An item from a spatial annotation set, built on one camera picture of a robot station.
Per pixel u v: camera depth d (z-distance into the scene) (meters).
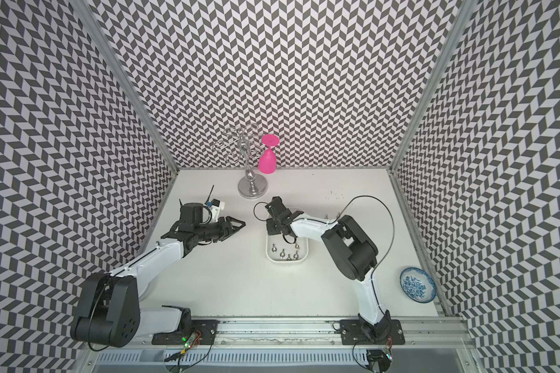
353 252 0.52
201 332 0.72
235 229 0.80
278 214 0.75
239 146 0.88
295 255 0.89
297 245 0.91
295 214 0.74
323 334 0.74
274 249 0.91
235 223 0.82
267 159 0.99
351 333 0.74
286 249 0.91
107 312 0.41
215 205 0.81
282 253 0.89
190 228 0.68
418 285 0.82
